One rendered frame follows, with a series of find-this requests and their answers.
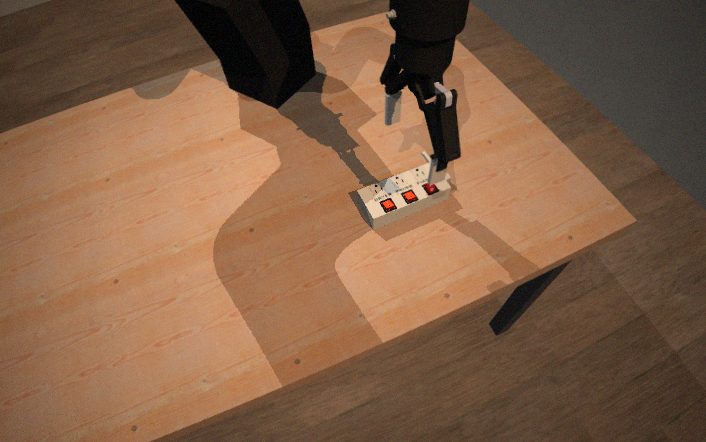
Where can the beige power strip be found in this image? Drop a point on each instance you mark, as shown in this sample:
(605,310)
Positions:
(401,195)

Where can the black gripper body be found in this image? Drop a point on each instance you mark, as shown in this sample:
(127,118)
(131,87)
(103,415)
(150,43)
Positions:
(426,61)

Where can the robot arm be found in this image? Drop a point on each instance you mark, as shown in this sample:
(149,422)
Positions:
(428,20)

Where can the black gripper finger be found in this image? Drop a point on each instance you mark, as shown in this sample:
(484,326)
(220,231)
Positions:
(393,96)
(442,123)

